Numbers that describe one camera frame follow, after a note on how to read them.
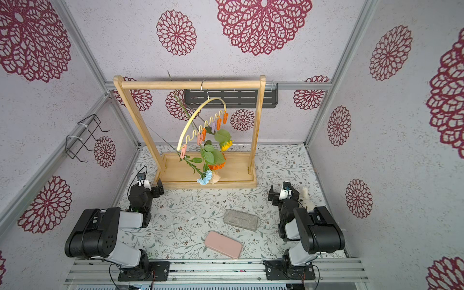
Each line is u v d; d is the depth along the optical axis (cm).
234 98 99
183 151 67
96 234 45
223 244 80
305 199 89
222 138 88
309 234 45
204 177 76
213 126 85
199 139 75
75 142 73
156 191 83
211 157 80
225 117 95
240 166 115
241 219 85
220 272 75
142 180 77
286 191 76
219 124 89
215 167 84
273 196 82
